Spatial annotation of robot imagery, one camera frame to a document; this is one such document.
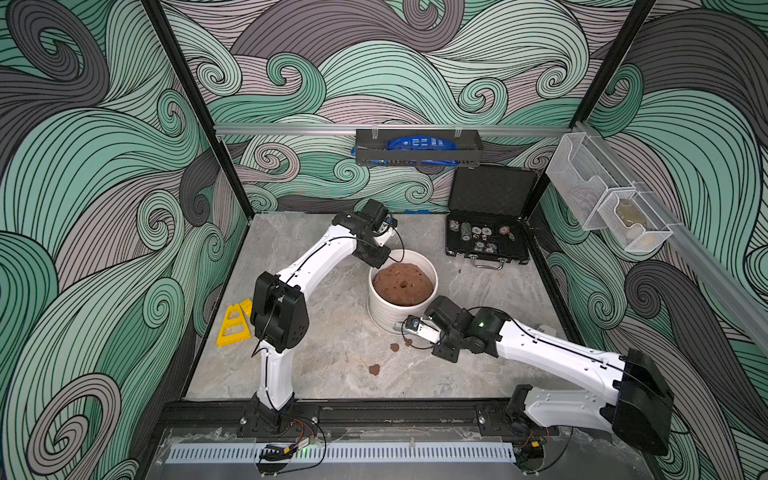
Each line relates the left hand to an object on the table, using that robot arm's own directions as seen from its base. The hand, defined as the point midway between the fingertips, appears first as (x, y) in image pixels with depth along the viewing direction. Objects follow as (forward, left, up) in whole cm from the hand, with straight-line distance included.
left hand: (382, 255), depth 87 cm
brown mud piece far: (-22, -4, -16) cm, 27 cm away
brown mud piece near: (-28, +2, -16) cm, 32 cm away
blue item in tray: (+30, -12, +19) cm, 38 cm away
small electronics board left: (-48, +26, -17) cm, 57 cm away
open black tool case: (+27, -41, -14) cm, 51 cm away
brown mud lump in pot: (-7, -6, -6) cm, 11 cm away
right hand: (-21, -16, -8) cm, 28 cm away
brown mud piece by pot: (-20, -8, -16) cm, 27 cm away
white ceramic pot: (-16, 0, -6) cm, 17 cm away
